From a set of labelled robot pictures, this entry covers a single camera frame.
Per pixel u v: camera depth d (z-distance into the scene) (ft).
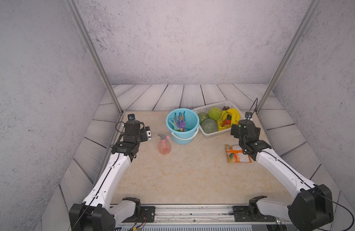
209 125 3.15
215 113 3.33
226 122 3.41
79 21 2.44
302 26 2.52
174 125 3.19
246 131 1.99
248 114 2.25
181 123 3.19
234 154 2.98
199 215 2.42
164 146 3.06
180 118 3.22
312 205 1.28
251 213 2.17
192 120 3.15
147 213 2.38
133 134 1.89
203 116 3.50
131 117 2.23
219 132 3.16
